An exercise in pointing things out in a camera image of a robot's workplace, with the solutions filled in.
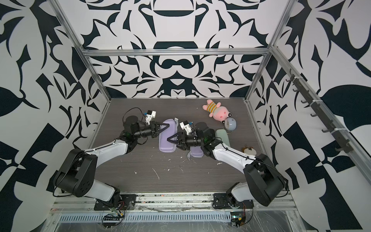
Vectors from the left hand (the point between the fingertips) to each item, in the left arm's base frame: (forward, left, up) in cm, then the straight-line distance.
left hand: (168, 124), depth 79 cm
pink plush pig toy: (+19, -35, -15) cm, 42 cm away
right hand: (-10, -1, -1) cm, 10 cm away
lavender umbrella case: (-9, -15, -17) cm, 24 cm away
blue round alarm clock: (+8, -39, -14) cm, 43 cm away
